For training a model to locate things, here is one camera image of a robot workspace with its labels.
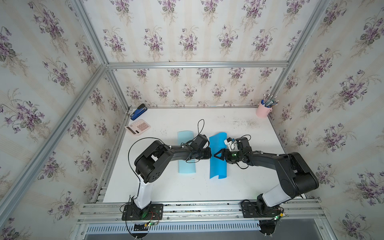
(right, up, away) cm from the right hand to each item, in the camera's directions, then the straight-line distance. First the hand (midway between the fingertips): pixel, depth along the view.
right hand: (220, 158), depth 90 cm
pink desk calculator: (-56, +18, +14) cm, 61 cm away
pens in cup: (+41, +37, +19) cm, 59 cm away
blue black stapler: (-58, +31, +24) cm, 70 cm away
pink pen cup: (+35, +30, +18) cm, 49 cm away
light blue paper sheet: (-22, +12, +11) cm, 27 cm away
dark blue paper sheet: (-3, -4, -7) cm, 9 cm away
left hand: (-4, +1, +2) cm, 5 cm away
